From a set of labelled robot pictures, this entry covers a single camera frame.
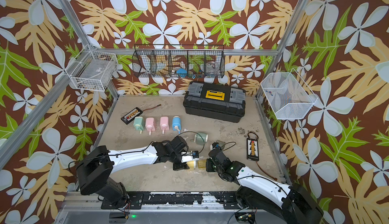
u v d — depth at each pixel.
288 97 0.84
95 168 0.47
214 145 0.78
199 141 0.89
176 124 0.96
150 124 0.95
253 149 0.90
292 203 0.41
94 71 0.86
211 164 0.75
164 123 0.96
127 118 1.05
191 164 0.77
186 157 0.72
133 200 0.74
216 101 0.94
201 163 0.78
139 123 0.96
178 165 0.73
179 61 0.97
